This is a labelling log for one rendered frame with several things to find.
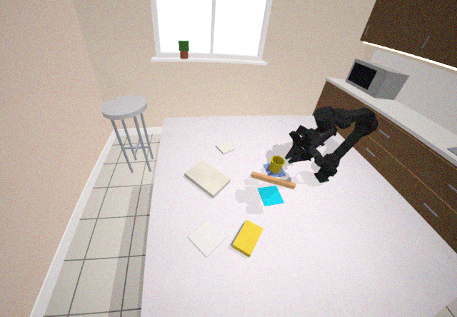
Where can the beige rectangular block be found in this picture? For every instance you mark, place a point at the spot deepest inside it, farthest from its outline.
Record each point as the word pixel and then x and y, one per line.
pixel 207 178

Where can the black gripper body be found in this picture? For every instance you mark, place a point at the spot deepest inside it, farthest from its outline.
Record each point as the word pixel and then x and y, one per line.
pixel 310 149

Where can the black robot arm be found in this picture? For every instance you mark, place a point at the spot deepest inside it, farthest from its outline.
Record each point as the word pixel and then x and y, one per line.
pixel 366 122

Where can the orange flat bar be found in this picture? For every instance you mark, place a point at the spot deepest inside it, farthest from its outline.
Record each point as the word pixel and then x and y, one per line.
pixel 274 180

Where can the yellow rectangular block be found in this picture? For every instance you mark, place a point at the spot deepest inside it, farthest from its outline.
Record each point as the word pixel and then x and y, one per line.
pixel 247 238

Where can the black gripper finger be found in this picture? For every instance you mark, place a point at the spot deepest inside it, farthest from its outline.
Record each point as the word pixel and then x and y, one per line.
pixel 294 150
pixel 300 156

